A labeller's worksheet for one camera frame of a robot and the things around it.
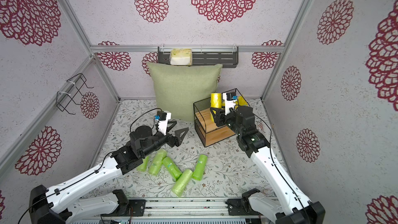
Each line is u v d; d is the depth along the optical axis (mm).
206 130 815
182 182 799
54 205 391
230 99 584
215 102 675
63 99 728
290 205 382
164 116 576
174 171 814
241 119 518
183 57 898
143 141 503
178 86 862
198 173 816
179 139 605
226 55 930
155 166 835
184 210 738
